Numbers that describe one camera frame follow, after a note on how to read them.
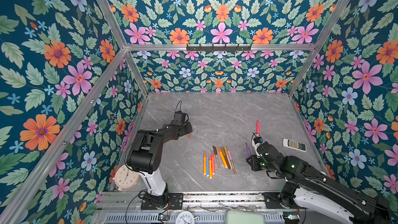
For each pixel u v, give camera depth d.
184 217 0.67
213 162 0.85
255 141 0.69
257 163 0.67
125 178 0.78
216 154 0.89
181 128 0.73
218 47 0.93
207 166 0.84
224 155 0.88
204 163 0.85
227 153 0.88
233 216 0.67
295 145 0.91
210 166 0.84
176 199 0.74
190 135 0.96
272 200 0.72
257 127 1.00
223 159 0.86
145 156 0.47
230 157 0.87
